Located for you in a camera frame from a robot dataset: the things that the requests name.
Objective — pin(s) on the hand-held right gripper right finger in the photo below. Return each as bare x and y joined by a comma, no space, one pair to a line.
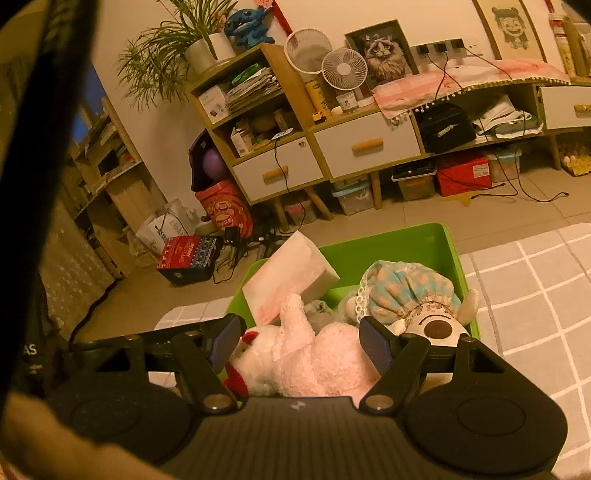
376,346

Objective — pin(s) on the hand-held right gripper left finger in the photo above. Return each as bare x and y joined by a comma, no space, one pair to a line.
226,341

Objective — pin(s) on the pink plush rabbit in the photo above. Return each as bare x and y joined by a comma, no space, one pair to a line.
332,355

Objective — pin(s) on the dog plush with blue bonnet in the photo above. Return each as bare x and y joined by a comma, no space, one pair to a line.
406,286

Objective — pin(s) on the pink white sponge block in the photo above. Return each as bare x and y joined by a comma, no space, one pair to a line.
295,272

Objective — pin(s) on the green plastic bin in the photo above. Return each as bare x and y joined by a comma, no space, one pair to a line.
415,244

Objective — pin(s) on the red patterned box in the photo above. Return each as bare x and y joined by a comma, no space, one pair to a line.
184,256

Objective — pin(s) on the black tripod stand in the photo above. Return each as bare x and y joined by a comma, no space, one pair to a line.
263,244

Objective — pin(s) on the white plastic bag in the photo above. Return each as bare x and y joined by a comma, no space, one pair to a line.
161,226

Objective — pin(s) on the orange printed bag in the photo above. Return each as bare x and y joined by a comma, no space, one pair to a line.
226,207

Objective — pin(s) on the small clear storage box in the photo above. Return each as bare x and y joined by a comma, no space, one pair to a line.
300,213

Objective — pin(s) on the clear storage box blue lid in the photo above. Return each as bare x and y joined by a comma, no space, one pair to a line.
504,165
353,198

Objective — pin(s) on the grey checkered blanket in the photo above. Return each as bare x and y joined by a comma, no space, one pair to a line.
531,300

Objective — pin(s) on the clear storage box black lid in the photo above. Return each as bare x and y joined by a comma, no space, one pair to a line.
413,182

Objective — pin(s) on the purple ball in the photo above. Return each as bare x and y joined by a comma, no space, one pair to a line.
213,164

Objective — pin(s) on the dark purple bag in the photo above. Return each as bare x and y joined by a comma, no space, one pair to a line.
198,157

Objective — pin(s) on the light wooden shelf rack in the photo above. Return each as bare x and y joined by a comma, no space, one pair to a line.
120,184

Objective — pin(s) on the red cardboard box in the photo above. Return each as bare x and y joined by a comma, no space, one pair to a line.
464,177

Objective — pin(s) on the black bag on shelf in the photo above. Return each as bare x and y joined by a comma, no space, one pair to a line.
443,127

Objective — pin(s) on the tall wooden shelf cabinet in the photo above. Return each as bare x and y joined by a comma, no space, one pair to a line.
295,115

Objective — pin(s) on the yellow bottle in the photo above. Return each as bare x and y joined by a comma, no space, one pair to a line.
317,99

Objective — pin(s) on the stack of magazines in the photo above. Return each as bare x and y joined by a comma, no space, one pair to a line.
254,87

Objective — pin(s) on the stack of papers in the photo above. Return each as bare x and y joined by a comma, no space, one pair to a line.
503,117

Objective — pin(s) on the egg tray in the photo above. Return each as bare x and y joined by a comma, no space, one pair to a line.
577,161

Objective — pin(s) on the small white fan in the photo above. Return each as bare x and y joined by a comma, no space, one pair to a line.
344,69

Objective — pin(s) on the low wooden cabinet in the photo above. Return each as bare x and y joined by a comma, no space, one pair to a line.
521,92

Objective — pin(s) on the pink table runner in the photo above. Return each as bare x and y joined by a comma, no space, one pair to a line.
485,74

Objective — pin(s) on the framed cat picture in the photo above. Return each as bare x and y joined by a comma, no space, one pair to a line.
383,53

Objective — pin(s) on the green potted plant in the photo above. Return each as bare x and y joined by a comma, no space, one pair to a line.
207,48

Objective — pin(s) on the large white fan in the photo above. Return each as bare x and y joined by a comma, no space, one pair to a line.
307,48

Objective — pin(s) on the blue alien plush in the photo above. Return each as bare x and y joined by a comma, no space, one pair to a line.
247,25

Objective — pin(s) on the framed cartoon picture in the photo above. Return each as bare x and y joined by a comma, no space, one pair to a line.
512,23

